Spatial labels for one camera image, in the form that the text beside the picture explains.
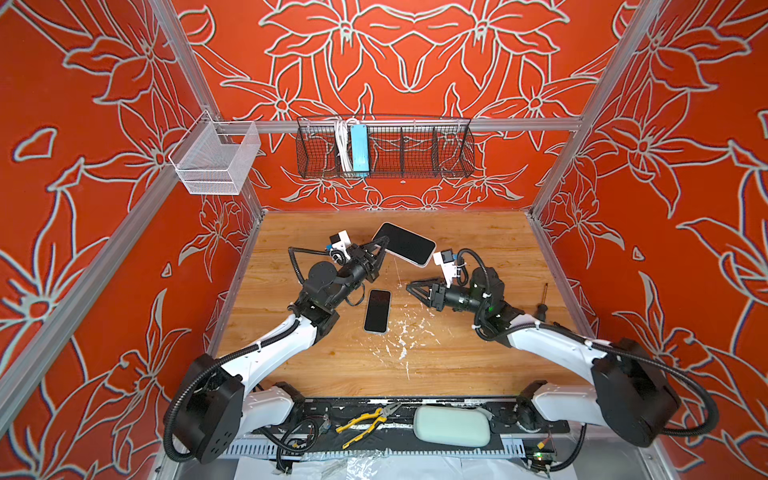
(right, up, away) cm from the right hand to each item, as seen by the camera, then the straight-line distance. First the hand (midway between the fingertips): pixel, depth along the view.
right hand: (406, 288), depth 74 cm
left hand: (-5, +13, -7) cm, 15 cm away
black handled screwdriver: (+44, -10, +18) cm, 49 cm away
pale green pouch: (+13, -33, -4) cm, 35 cm away
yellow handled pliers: (-6, -31, -1) cm, 32 cm away
